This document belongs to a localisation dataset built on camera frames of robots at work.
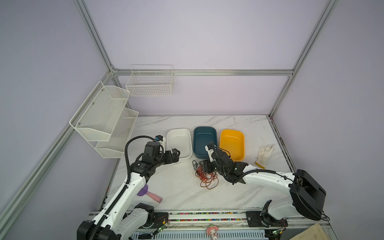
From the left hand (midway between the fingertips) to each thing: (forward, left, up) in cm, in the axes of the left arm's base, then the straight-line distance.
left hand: (172, 154), depth 80 cm
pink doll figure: (-33, -21, -13) cm, 41 cm away
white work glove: (+11, -59, -14) cm, 62 cm away
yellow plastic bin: (+20, -40, -16) cm, 48 cm away
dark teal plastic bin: (+25, -18, -17) cm, 35 cm away
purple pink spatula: (-14, +17, -17) cm, 28 cm away
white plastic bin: (+20, -2, -13) cm, 23 cm away
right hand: (-2, -16, -5) cm, 17 cm away
